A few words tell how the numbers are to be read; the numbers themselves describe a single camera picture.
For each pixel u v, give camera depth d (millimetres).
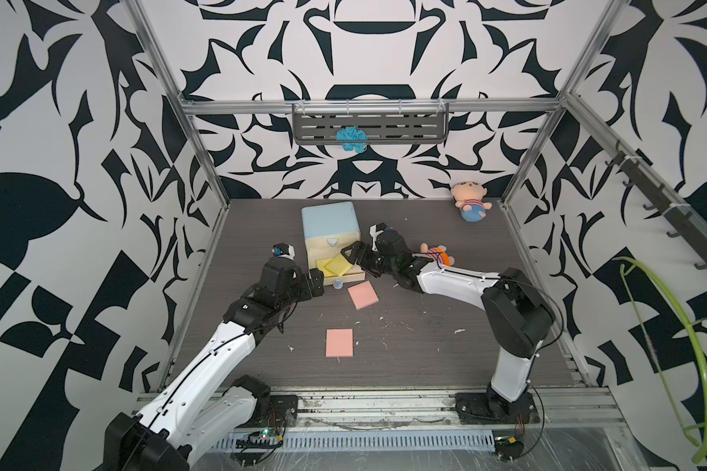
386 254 717
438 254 965
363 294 938
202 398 447
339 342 855
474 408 741
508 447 714
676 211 584
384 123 945
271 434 698
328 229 920
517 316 489
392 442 776
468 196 1151
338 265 932
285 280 595
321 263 939
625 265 713
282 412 739
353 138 915
